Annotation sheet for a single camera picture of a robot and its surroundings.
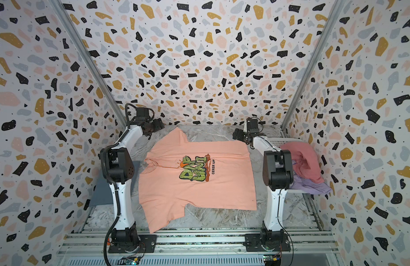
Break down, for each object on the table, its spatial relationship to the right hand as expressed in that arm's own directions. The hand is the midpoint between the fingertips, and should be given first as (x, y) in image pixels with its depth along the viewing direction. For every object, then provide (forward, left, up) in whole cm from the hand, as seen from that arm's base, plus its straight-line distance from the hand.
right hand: (237, 130), depth 103 cm
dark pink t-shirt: (-26, -32, +6) cm, 42 cm away
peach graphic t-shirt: (-24, +19, -12) cm, 33 cm away
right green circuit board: (-65, -12, -13) cm, 67 cm away
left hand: (+3, +49, +3) cm, 49 cm away
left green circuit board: (-66, +49, -11) cm, 83 cm away
